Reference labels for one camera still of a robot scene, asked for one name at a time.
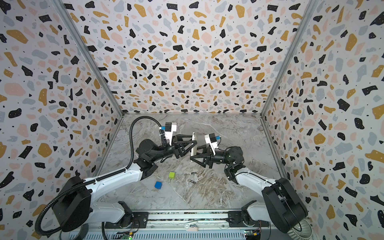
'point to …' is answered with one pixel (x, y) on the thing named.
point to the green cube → (172, 175)
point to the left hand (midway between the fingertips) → (194, 140)
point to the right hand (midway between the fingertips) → (190, 156)
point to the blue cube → (158, 185)
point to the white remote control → (194, 147)
